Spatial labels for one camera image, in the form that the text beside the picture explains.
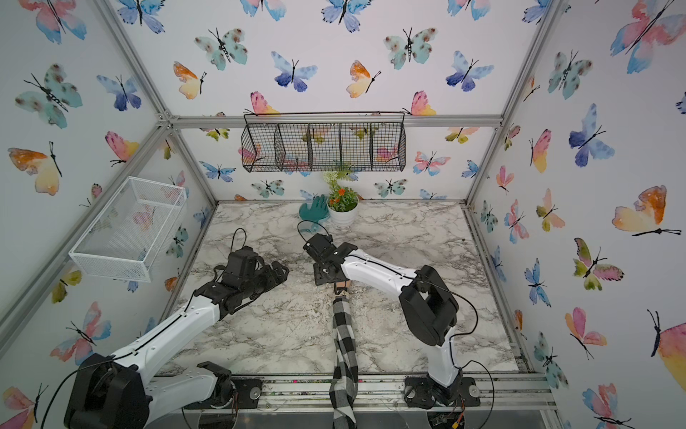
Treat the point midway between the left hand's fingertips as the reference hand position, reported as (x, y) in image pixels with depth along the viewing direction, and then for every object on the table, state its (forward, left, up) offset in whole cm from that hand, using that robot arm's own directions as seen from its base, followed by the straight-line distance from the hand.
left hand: (283, 272), depth 85 cm
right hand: (+1, -14, -3) cm, 14 cm away
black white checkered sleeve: (-31, -19, -4) cm, 36 cm away
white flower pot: (+26, -19, -5) cm, 33 cm away
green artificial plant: (+27, -18, +5) cm, 33 cm away
